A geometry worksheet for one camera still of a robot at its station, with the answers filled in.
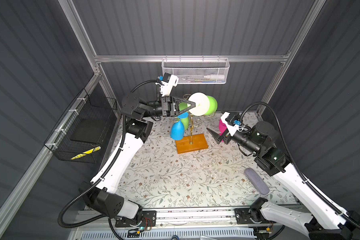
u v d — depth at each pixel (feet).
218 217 2.48
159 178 2.86
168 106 1.50
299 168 2.60
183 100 1.60
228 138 1.75
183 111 1.60
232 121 1.54
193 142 3.32
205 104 1.52
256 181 2.68
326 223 1.28
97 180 1.31
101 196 1.27
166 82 1.58
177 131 2.65
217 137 1.78
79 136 2.29
